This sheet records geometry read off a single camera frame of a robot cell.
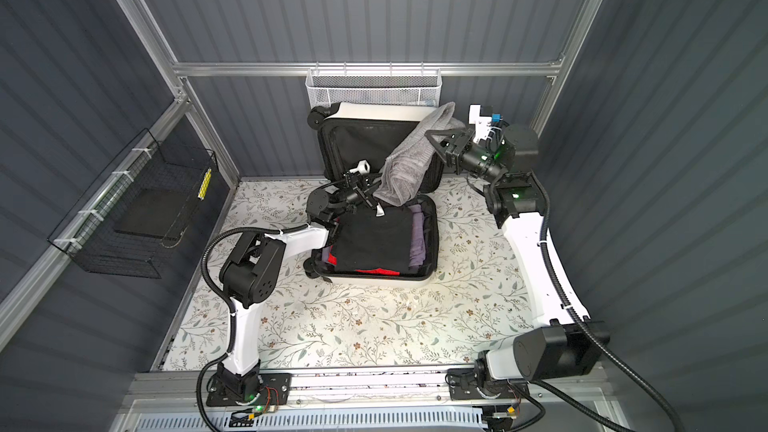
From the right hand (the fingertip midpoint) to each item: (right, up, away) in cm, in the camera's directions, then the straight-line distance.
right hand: (427, 139), depth 61 cm
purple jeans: (+1, -29, +30) cm, 42 cm away
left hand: (-8, -6, +13) cm, 17 cm away
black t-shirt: (-15, -25, +29) cm, 41 cm away
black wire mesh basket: (-72, -14, +14) cm, 75 cm away
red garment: (-12, -33, +25) cm, 43 cm away
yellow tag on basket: (-60, -8, +21) cm, 64 cm away
